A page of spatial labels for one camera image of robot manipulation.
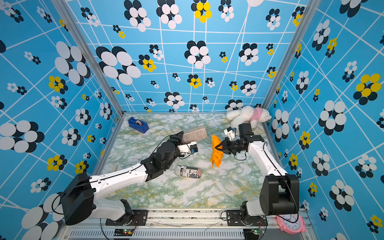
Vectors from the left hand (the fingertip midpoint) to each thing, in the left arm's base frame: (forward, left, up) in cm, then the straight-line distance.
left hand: (183, 134), depth 77 cm
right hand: (-3, -19, -9) cm, 21 cm away
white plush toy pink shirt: (+28, -44, -14) cm, 54 cm away
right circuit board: (-40, -33, -25) cm, 58 cm away
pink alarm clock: (-38, -51, -22) cm, 67 cm away
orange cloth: (-10, -17, -6) cm, 21 cm away
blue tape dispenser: (+21, +35, -18) cm, 45 cm away
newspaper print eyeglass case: (-11, -2, -21) cm, 24 cm away
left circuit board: (-40, +29, -27) cm, 57 cm away
